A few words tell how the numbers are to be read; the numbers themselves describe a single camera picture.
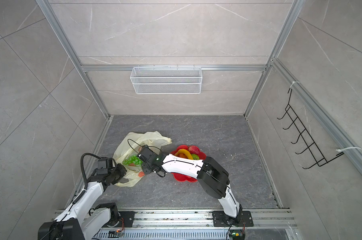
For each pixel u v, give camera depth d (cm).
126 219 73
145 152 66
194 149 93
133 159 92
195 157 90
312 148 62
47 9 68
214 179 48
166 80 101
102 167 66
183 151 90
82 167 61
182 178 86
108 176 64
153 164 63
